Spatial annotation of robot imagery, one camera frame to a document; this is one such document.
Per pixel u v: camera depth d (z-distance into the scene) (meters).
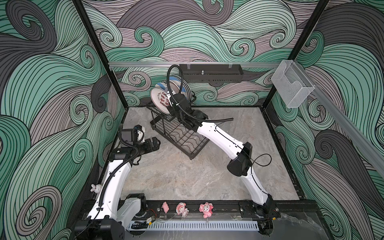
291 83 0.80
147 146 0.68
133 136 0.60
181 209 0.71
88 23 0.76
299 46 0.85
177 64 0.95
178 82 0.86
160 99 0.83
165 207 0.73
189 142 0.98
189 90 0.84
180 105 0.55
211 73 0.95
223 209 0.74
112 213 0.39
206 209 0.70
